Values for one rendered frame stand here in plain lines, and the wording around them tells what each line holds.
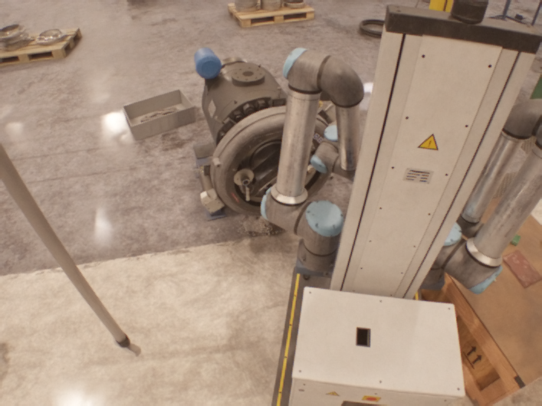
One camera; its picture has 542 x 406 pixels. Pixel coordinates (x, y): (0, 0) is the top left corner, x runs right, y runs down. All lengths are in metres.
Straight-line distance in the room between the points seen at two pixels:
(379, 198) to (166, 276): 1.67
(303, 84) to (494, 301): 1.42
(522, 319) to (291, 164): 1.37
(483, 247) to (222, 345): 1.45
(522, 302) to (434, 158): 1.25
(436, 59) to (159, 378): 1.96
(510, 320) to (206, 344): 1.60
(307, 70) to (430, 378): 1.06
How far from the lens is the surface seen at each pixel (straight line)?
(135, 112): 3.93
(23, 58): 6.17
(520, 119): 1.32
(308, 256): 1.58
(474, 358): 2.18
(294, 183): 1.43
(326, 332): 1.31
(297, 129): 1.31
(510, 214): 1.40
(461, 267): 1.52
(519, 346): 2.01
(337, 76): 1.19
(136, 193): 3.06
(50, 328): 2.58
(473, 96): 0.98
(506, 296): 2.13
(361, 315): 1.36
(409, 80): 0.92
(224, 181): 2.05
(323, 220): 1.44
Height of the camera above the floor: 2.02
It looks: 46 degrees down
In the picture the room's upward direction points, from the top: straight up
